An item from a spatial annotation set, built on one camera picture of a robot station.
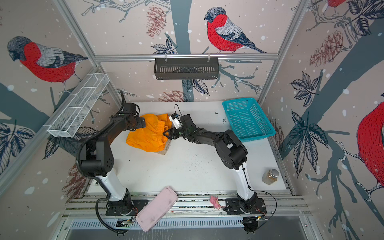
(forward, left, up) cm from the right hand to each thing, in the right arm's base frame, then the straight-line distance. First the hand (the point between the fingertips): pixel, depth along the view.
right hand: (166, 133), depth 92 cm
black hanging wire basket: (+45, -10, +19) cm, 50 cm away
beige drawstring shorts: (-6, -2, 0) cm, 6 cm away
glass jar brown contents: (-24, -58, -3) cm, 63 cm away
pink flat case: (-43, +1, -6) cm, 43 cm away
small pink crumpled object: (-35, -29, -7) cm, 46 cm away
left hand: (+5, +22, +3) cm, 22 cm away
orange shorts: (-4, +9, 0) cm, 10 cm away
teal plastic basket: (+21, -56, -11) cm, 61 cm away
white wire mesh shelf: (+1, +44, +24) cm, 50 cm away
